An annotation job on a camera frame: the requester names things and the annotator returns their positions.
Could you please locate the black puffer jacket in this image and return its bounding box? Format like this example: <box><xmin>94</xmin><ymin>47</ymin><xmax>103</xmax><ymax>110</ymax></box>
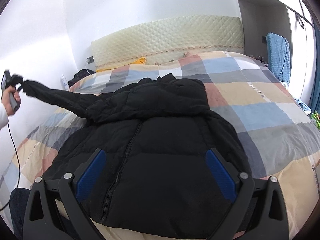
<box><xmin>23</xmin><ymin>74</ymin><xmax>251</xmax><ymax>239</ymax></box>

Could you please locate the wall socket with charger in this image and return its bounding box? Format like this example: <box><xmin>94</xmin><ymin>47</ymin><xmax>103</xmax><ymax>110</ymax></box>
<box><xmin>86</xmin><ymin>56</ymin><xmax>94</xmax><ymax>64</ymax></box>

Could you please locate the person's dark trouser leg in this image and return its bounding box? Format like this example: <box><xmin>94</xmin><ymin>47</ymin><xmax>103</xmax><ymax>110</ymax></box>
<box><xmin>9</xmin><ymin>188</ymin><xmax>30</xmax><ymax>239</ymax></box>

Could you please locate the yellow cloth by headboard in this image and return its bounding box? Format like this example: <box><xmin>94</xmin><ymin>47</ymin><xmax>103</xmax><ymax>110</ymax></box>
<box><xmin>96</xmin><ymin>57</ymin><xmax>146</xmax><ymax>73</ymax></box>

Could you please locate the blue curtain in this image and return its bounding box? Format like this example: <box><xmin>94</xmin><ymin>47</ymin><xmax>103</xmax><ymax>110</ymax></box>
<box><xmin>309</xmin><ymin>26</ymin><xmax>320</xmax><ymax>113</ymax></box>

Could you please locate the blue towel on rack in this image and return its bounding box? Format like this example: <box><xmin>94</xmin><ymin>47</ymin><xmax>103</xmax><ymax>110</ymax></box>
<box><xmin>266</xmin><ymin>33</ymin><xmax>291</xmax><ymax>85</ymax></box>

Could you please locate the black clothing on nightstand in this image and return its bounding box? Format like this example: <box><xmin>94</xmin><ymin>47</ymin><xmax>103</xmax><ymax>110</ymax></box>
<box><xmin>68</xmin><ymin>69</ymin><xmax>95</xmax><ymax>87</ymax></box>

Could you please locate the white sleeved left forearm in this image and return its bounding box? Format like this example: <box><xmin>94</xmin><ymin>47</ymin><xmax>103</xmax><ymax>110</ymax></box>
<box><xmin>0</xmin><ymin>103</ymin><xmax>9</xmax><ymax>129</ymax></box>

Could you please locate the plaid patchwork duvet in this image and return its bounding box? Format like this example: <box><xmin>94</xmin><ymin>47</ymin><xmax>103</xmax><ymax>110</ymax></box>
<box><xmin>0</xmin><ymin>50</ymin><xmax>320</xmax><ymax>240</ymax></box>

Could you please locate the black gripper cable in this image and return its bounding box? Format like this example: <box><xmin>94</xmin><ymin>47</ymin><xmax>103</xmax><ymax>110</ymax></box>
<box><xmin>0</xmin><ymin>116</ymin><xmax>21</xmax><ymax>211</ymax></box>

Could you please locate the dark wardrobe cabinet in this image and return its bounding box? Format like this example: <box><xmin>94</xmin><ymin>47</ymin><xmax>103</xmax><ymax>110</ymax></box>
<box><xmin>238</xmin><ymin>0</ymin><xmax>292</xmax><ymax>60</ymax></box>

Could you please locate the green plant by window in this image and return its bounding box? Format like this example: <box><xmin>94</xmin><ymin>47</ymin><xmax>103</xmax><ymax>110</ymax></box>
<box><xmin>309</xmin><ymin>111</ymin><xmax>320</xmax><ymax>130</ymax></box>

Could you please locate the person's left hand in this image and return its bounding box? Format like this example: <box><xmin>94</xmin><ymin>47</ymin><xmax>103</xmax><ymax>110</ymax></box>
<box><xmin>2</xmin><ymin>86</ymin><xmax>21</xmax><ymax>116</ymax></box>

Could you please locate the white spray bottle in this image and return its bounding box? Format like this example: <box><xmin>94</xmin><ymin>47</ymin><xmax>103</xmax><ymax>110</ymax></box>
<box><xmin>61</xmin><ymin>75</ymin><xmax>69</xmax><ymax>90</ymax></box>

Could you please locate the cream quilted headboard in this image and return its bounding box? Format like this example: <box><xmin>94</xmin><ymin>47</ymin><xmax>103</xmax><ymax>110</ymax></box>
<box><xmin>91</xmin><ymin>15</ymin><xmax>245</xmax><ymax>72</ymax></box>

